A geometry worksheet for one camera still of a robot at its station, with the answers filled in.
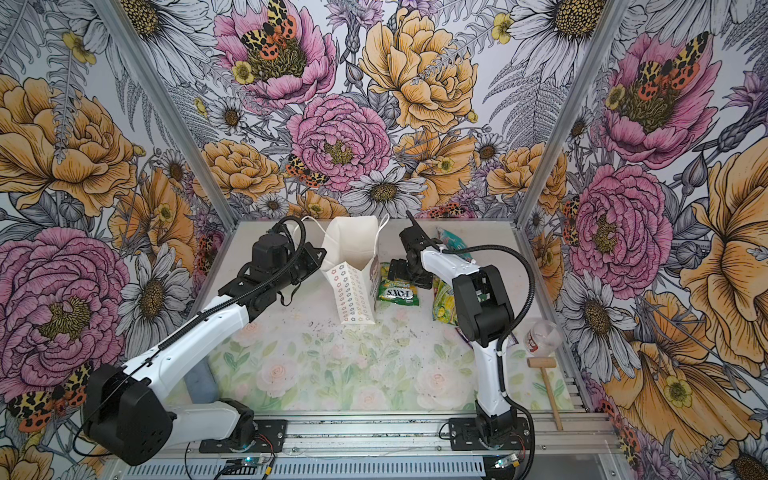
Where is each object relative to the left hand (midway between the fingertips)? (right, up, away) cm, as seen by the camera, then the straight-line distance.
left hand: (327, 258), depth 81 cm
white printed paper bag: (+7, -2, -5) cm, 9 cm away
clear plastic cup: (+62, -24, +10) cm, 68 cm away
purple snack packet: (+31, -15, -22) cm, 41 cm away
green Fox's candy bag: (+17, -11, +18) cm, 27 cm away
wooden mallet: (+61, -30, +6) cm, 68 cm away
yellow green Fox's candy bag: (+33, -14, +13) cm, 38 cm away
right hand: (+21, -10, +18) cm, 30 cm away
